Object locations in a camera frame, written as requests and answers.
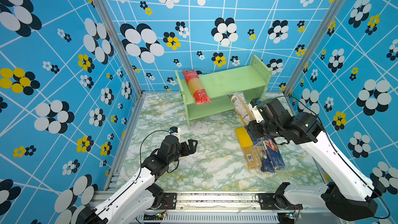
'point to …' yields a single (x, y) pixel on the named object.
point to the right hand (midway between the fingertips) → (252, 125)
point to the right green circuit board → (285, 218)
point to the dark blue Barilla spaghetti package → (271, 155)
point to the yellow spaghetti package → (251, 155)
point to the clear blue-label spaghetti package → (242, 107)
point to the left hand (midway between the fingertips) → (193, 142)
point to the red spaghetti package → (200, 95)
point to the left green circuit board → (157, 216)
